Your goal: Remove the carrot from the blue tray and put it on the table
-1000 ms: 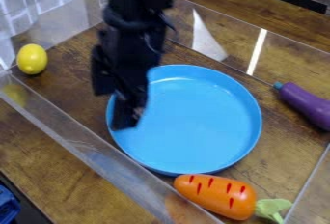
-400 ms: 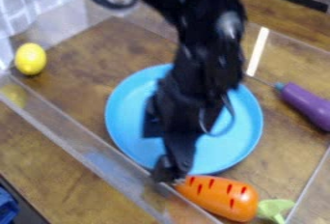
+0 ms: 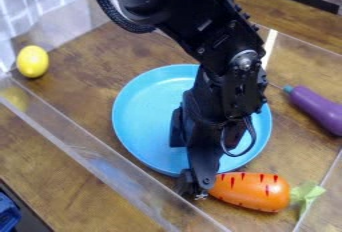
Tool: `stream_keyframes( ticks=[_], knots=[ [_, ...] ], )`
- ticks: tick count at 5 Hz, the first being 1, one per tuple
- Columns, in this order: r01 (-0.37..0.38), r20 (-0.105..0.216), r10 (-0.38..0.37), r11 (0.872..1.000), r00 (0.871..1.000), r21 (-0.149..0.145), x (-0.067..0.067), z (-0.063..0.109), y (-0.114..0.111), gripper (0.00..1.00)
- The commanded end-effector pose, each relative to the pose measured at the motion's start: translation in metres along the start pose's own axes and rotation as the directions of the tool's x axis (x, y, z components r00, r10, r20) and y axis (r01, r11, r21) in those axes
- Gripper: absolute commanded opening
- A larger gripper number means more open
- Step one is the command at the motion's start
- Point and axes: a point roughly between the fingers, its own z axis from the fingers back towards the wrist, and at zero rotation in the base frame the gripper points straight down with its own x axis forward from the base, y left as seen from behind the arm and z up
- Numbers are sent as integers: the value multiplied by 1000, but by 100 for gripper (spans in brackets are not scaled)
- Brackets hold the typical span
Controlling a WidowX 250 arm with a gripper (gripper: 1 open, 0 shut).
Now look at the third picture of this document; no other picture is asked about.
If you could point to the purple toy eggplant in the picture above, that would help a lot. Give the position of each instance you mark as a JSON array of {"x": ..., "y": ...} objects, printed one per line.
[{"x": 324, "y": 110}]

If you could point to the orange toy carrot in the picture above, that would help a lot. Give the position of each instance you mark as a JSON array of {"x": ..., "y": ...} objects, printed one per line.
[{"x": 264, "y": 192}]

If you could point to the blue object at corner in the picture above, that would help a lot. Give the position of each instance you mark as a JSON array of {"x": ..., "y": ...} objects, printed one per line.
[{"x": 10, "y": 213}]

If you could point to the yellow toy lemon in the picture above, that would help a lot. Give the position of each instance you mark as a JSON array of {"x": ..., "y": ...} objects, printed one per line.
[{"x": 32, "y": 61}]

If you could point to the clear acrylic barrier wall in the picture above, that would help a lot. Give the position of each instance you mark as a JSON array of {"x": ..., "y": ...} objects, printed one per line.
[{"x": 66, "y": 164}]

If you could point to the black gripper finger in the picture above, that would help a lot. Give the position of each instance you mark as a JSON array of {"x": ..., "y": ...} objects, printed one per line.
[{"x": 186, "y": 186}]

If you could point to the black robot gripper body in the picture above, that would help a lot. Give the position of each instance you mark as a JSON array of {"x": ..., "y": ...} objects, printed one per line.
[{"x": 214, "y": 118}]

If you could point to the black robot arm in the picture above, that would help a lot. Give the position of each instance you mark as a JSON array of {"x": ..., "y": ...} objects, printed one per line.
[{"x": 210, "y": 28}]

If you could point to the blue round plastic tray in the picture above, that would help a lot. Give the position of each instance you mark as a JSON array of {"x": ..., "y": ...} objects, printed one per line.
[{"x": 142, "y": 116}]

